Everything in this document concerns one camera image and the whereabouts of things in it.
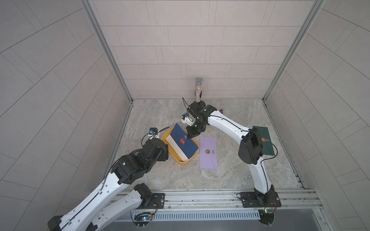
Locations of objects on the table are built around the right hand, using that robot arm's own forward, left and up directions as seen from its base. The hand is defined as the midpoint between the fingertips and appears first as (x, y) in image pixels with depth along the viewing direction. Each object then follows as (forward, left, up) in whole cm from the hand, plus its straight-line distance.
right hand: (188, 136), depth 84 cm
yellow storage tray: (+3, +15, -7) cm, 17 cm away
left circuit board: (-37, +22, -8) cm, 44 cm away
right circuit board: (-39, -36, -12) cm, 54 cm away
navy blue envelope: (-4, 0, -4) cm, 5 cm away
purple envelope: (-7, -12, -11) cm, 17 cm away
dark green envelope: (-6, -50, -12) cm, 51 cm away
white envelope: (-6, +5, -9) cm, 12 cm away
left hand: (-10, +11, +9) cm, 17 cm away
